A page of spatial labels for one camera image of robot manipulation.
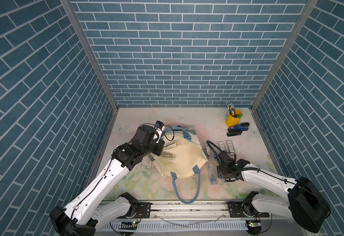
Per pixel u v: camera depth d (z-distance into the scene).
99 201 0.42
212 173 0.85
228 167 0.65
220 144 0.97
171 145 0.94
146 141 0.54
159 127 0.62
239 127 1.07
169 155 0.91
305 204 0.42
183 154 0.93
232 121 1.04
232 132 1.04
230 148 0.96
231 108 0.99
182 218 0.72
